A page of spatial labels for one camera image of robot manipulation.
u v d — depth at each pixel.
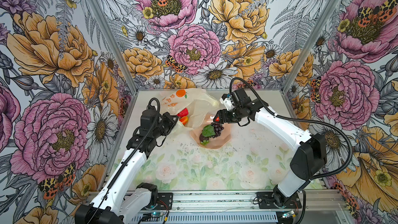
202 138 0.89
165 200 0.74
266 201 0.73
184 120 1.00
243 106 0.63
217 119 0.77
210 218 0.65
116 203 0.40
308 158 0.44
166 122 0.67
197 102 0.88
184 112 1.02
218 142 0.93
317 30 0.89
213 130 0.91
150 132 0.53
